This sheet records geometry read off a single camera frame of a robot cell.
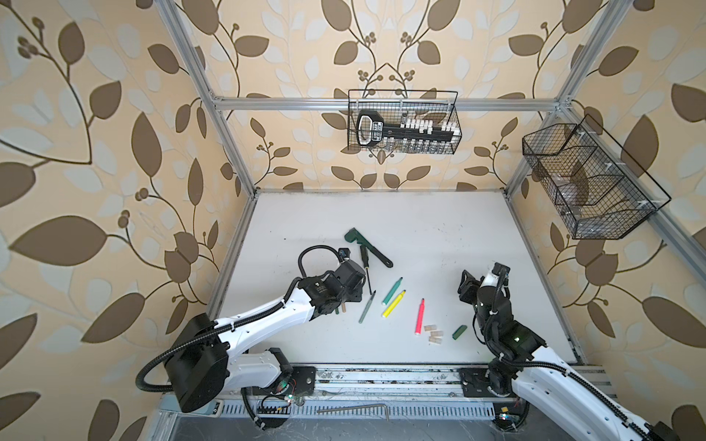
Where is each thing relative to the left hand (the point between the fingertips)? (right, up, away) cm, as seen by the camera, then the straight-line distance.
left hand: (359, 283), depth 82 cm
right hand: (+34, +2, -1) cm, 34 cm away
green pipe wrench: (-2, +13, +22) cm, 25 cm away
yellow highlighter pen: (+11, -8, +6) cm, 15 cm away
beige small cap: (+22, -14, +2) cm, 26 cm away
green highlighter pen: (+10, -6, +9) cm, 14 cm away
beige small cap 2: (+24, -15, 0) cm, 28 cm away
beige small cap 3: (+23, -17, -1) cm, 28 cm away
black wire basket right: (+65, +27, -9) cm, 71 cm away
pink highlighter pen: (+20, -12, +4) cm, 23 cm away
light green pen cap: (-7, -10, +5) cm, 13 cm away
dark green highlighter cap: (+31, -15, +1) cm, 34 cm away
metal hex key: (0, -30, -11) cm, 32 cm away
